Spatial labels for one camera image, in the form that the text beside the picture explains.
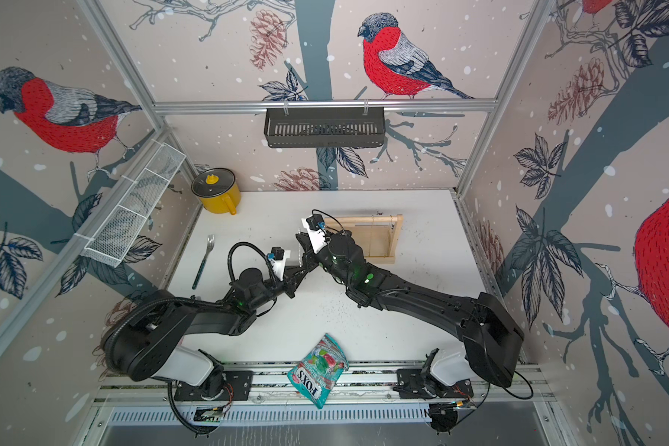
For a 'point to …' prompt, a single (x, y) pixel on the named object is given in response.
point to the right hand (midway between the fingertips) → (300, 231)
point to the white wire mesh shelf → (114, 236)
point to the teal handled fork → (210, 244)
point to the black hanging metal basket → (325, 128)
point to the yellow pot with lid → (217, 190)
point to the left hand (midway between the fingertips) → (312, 265)
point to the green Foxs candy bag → (318, 372)
